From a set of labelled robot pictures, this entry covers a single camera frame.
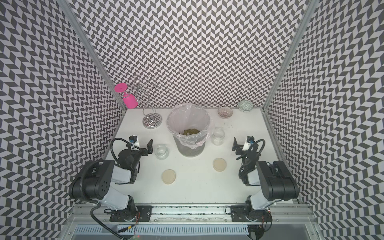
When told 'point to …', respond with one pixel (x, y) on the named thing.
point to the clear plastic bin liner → (186, 116)
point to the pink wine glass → (130, 100)
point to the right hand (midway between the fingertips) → (242, 140)
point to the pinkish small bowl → (225, 112)
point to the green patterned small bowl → (245, 106)
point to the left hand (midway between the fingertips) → (144, 139)
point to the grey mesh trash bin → (190, 146)
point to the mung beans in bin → (190, 131)
